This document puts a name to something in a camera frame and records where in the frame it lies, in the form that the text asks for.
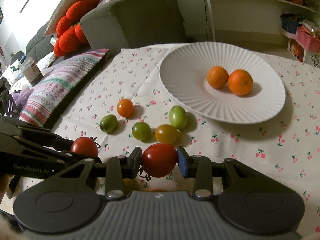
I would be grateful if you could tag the orange cherry tomato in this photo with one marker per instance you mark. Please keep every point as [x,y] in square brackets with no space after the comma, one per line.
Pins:
[125,108]

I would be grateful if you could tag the light green oval tomato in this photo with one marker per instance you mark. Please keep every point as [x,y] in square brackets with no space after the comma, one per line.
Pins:
[178,117]

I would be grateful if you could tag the pink plastic basket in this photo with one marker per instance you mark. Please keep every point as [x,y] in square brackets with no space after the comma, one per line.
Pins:
[305,39]

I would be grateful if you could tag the large red tomato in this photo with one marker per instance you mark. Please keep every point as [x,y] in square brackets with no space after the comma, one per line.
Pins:
[159,160]

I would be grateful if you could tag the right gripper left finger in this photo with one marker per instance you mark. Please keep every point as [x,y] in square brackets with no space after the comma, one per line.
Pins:
[118,169]

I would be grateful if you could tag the left orange mandarin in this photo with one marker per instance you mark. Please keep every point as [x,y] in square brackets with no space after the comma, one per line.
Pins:
[217,77]

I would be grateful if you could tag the round green tomato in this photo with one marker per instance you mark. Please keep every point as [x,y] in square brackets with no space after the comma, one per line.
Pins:
[141,131]

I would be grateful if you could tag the brown fruit lower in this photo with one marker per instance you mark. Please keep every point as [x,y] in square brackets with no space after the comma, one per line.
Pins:
[131,185]

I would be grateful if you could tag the dark blue box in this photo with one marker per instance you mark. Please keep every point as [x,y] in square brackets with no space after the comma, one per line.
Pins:
[290,22]

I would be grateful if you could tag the cherry print tablecloth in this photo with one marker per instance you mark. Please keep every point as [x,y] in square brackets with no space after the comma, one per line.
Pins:
[285,148]

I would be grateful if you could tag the olive orange tomato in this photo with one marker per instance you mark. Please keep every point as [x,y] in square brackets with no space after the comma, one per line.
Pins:
[166,134]

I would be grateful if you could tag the cardboard box on couch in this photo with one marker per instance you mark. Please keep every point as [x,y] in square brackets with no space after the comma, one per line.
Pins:
[31,71]

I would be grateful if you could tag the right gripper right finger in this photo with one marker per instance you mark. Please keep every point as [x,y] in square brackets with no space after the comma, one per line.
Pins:
[197,167]

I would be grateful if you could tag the red flower plush pillow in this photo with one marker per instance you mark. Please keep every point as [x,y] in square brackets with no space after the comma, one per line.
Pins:
[70,36]

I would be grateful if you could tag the white storage box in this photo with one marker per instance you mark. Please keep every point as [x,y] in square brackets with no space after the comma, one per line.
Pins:
[302,55]

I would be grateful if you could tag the orange oval tomato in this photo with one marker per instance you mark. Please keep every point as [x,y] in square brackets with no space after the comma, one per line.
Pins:
[157,190]

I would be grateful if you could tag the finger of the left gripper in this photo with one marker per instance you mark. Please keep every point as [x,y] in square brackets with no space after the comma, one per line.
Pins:
[44,137]
[72,158]

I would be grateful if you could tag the small red tomato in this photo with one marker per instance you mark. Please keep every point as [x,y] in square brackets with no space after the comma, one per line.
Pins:
[85,146]

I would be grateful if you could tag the dark green tomato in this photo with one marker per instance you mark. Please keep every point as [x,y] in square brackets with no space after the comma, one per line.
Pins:
[108,123]

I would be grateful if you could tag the orange mandarin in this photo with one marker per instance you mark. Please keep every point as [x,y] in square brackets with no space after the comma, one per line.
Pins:
[217,77]
[240,82]

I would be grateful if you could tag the white bookshelf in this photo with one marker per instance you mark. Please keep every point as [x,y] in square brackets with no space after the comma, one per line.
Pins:
[258,21]

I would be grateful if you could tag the right orange mandarin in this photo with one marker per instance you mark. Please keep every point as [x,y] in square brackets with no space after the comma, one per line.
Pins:
[240,82]

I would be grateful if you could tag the patterned striped cushion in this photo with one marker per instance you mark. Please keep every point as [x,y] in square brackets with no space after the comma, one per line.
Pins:
[59,87]

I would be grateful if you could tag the white ribbed oval plate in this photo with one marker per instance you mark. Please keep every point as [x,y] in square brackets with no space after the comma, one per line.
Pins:
[183,73]

